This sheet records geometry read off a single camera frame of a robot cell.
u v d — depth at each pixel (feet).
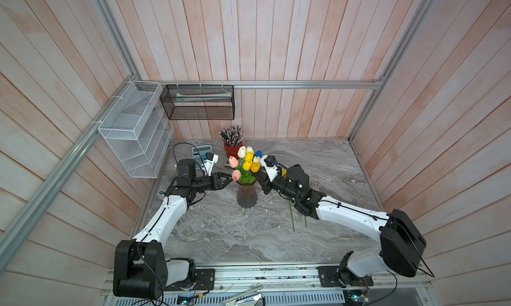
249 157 2.41
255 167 2.26
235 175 2.28
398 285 2.25
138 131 2.25
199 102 3.40
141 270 1.33
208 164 2.43
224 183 2.41
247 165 2.35
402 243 1.39
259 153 2.49
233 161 2.35
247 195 2.81
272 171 2.17
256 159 2.38
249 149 2.50
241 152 2.43
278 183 2.21
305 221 2.89
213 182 2.34
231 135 3.22
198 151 3.69
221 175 2.39
